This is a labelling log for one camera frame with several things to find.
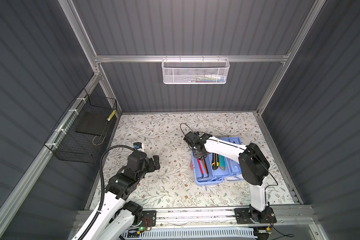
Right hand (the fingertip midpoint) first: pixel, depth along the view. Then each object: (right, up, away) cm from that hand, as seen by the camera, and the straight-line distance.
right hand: (202, 152), depth 93 cm
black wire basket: (-63, +12, -20) cm, 67 cm away
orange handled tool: (+1, -7, -4) cm, 8 cm away
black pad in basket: (-57, +18, -18) cm, 63 cm away
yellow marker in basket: (-52, +23, -11) cm, 58 cm away
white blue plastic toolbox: (+4, -7, -12) cm, 15 cm away
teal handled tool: (+10, -4, -9) cm, 14 cm away
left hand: (-29, 0, -18) cm, 34 cm away
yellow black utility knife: (+7, -3, -9) cm, 11 cm away
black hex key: (+3, -12, -6) cm, 13 cm away
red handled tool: (-1, -9, -2) cm, 9 cm away
